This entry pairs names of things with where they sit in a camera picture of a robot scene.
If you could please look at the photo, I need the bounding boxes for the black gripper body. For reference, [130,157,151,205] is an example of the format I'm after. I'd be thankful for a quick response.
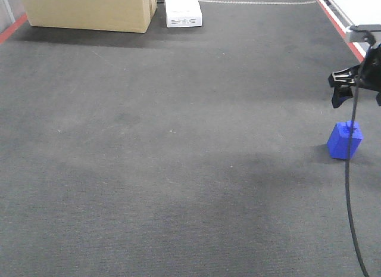
[328,46,381,95]

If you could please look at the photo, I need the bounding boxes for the blue box with slanted corners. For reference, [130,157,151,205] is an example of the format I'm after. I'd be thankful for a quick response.
[326,120,364,160]

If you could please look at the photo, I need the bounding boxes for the conveyor with dark grey belt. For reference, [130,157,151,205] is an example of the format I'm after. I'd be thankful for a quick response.
[0,0,381,277]

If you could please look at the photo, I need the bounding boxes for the white partition panel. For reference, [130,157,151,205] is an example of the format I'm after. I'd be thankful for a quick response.
[327,0,381,25]

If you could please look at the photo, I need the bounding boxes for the long flat white box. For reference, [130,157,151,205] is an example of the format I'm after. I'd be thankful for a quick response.
[164,0,203,29]

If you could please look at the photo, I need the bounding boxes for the large brown cardboard box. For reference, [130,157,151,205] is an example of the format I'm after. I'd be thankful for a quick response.
[20,0,158,33]

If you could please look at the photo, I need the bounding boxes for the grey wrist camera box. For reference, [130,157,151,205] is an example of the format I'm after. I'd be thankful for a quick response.
[346,23,381,44]

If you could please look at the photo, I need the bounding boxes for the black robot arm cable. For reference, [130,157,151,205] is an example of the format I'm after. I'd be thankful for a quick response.
[344,67,371,277]

